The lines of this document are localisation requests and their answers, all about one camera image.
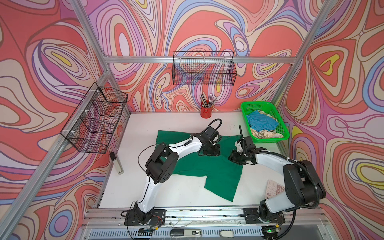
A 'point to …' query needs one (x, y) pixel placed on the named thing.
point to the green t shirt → (222, 176)
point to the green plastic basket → (270, 108)
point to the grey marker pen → (117, 163)
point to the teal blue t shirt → (259, 121)
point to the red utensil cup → (206, 112)
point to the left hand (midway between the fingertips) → (222, 153)
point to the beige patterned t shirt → (265, 134)
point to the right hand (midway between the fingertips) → (231, 161)
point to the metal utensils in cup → (207, 103)
